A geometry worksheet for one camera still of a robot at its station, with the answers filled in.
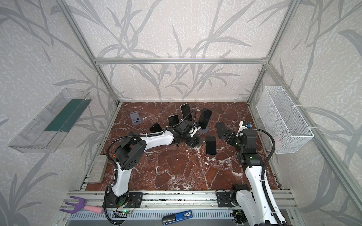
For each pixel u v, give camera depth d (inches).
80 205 28.6
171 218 25.3
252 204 22.0
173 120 41.1
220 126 41.4
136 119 40.6
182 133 29.5
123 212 27.8
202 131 39.6
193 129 31.1
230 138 27.2
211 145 37.1
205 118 37.1
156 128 34.9
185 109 39.1
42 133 25.2
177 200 29.7
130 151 20.4
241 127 27.7
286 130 24.1
